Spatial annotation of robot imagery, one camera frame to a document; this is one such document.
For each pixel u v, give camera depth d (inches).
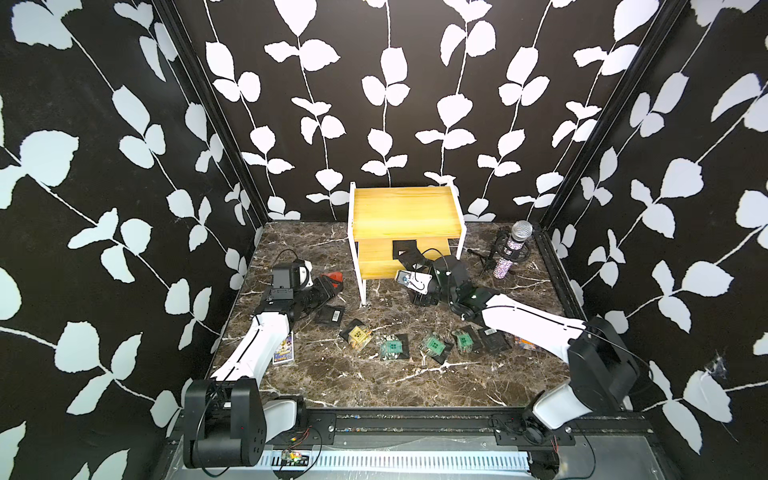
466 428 30.0
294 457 27.9
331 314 37.2
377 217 29.5
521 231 30.0
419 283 28.4
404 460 27.6
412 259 34.9
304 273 28.9
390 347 34.6
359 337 35.5
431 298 30.1
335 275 41.1
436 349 34.6
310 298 28.8
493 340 35.0
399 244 36.6
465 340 35.4
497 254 38.0
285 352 33.5
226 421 15.9
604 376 17.3
